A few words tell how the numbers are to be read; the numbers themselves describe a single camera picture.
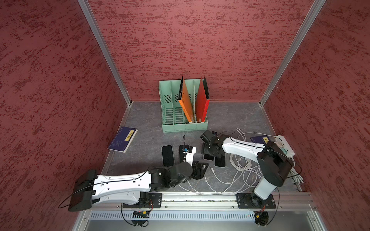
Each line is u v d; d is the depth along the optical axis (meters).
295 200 0.76
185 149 0.61
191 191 0.77
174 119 1.09
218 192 0.77
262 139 0.97
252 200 0.66
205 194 0.77
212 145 0.68
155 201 0.74
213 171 0.83
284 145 0.94
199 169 0.61
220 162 0.87
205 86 0.89
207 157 0.84
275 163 0.46
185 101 0.84
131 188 0.47
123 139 0.96
